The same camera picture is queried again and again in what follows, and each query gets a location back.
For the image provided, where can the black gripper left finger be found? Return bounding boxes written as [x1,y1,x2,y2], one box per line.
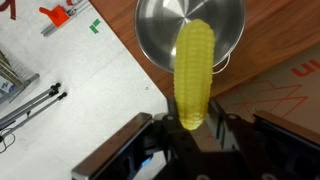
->
[70,97,188,180]

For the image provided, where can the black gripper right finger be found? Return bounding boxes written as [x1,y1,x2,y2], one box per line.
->
[199,97,320,180]

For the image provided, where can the yellow corn cob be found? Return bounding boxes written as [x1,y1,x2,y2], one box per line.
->
[173,18,216,131]

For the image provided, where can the silver metal pot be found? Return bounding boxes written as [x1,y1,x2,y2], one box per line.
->
[134,0,247,75]

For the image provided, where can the brown cardboard sheet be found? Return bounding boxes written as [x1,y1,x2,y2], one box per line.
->
[205,43,320,142]

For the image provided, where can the metal rack legs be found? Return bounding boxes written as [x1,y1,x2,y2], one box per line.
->
[0,82,68,134]

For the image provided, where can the green floor tape mark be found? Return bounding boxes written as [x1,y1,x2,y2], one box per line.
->
[88,18,102,35]

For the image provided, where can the grey wire rack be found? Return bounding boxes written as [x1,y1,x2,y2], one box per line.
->
[0,49,41,105]

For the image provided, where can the small orange clamp handle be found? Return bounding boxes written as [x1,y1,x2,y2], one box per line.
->
[38,5,71,28]

